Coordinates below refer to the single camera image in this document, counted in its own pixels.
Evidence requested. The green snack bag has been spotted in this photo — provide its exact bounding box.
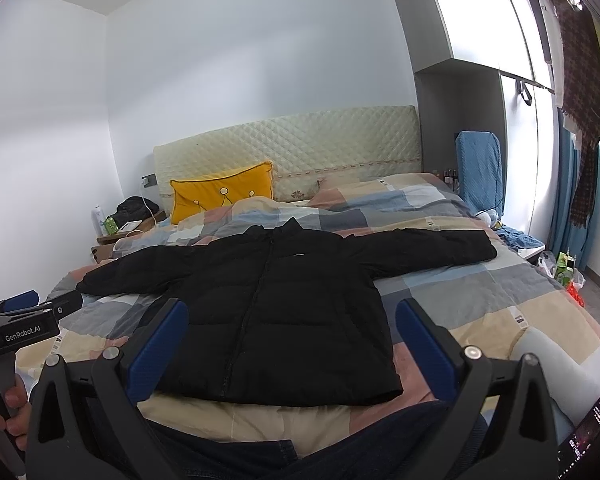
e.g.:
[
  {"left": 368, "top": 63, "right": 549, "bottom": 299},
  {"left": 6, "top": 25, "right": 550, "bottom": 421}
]
[{"left": 554, "top": 252, "right": 577, "bottom": 288}]

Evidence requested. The black bag on nightstand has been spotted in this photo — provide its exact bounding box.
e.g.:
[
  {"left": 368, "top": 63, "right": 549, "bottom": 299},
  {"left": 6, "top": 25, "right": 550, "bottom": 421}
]
[{"left": 111, "top": 196, "right": 160, "bottom": 228}]

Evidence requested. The white spray bottle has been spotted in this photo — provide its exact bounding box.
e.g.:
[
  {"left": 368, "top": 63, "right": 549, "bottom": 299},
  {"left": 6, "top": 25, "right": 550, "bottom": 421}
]
[{"left": 93, "top": 205, "right": 107, "bottom": 236}]

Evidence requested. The wall power socket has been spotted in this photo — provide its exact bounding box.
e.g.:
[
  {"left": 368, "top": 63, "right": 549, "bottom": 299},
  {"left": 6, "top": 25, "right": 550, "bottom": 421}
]
[{"left": 142, "top": 174, "right": 157, "bottom": 188}]

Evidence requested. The patchwork plaid quilt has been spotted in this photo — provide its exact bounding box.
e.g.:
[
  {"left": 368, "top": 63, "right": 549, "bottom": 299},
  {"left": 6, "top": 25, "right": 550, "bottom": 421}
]
[{"left": 16, "top": 174, "right": 600, "bottom": 455}]

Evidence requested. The dark plaid hanging scarf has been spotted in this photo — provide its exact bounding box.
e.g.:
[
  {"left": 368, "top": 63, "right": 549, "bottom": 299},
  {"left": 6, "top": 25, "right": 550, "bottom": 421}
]
[{"left": 552, "top": 0, "right": 600, "bottom": 228}]

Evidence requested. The green box on nightstand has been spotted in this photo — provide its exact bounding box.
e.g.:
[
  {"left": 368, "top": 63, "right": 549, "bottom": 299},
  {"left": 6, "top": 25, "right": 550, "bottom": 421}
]
[{"left": 104, "top": 216, "right": 119, "bottom": 236}]

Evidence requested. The blue curtain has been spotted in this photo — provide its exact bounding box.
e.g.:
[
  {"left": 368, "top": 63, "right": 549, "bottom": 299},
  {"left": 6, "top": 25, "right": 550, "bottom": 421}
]
[{"left": 548, "top": 110, "right": 598, "bottom": 273}]

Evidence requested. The cream quilted headboard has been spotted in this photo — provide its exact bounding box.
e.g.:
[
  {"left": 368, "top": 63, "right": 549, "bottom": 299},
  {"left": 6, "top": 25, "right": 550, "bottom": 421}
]
[{"left": 154, "top": 105, "right": 422, "bottom": 206}]

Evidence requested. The person's left hand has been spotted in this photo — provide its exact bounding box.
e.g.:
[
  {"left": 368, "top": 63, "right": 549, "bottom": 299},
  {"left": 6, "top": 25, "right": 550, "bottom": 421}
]
[{"left": 0, "top": 374, "right": 32, "bottom": 452}]

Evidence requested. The white wardrobe cabinet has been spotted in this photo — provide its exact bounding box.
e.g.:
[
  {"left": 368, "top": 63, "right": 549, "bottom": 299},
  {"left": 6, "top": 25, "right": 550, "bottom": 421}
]
[{"left": 394, "top": 0, "right": 553, "bottom": 89}]

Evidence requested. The black puffer jacket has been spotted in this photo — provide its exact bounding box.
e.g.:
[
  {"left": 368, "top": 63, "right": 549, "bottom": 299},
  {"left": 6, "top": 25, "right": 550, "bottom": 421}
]
[{"left": 79, "top": 220, "right": 496, "bottom": 408}]

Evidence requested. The smartphone with dark screen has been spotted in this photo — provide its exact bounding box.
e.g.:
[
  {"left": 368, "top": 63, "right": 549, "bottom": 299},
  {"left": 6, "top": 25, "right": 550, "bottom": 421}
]
[{"left": 557, "top": 397, "right": 600, "bottom": 479}]

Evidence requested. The wooden nightstand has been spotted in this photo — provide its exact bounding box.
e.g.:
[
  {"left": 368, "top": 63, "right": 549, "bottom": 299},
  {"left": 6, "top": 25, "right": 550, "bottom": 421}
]
[{"left": 91, "top": 210, "right": 168, "bottom": 263}]

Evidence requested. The floral pillow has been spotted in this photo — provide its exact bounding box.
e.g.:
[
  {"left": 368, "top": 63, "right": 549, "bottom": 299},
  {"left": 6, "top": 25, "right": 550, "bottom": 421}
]
[{"left": 273, "top": 174, "right": 326, "bottom": 203}]

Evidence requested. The blue covered chair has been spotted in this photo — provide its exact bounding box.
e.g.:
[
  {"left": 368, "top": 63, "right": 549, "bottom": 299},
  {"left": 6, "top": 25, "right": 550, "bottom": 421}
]
[{"left": 455, "top": 131, "right": 504, "bottom": 219}]

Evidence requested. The yellow crown pillow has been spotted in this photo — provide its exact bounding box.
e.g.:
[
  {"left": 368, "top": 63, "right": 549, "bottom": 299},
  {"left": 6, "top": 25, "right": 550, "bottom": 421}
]
[{"left": 170, "top": 162, "right": 273, "bottom": 224}]

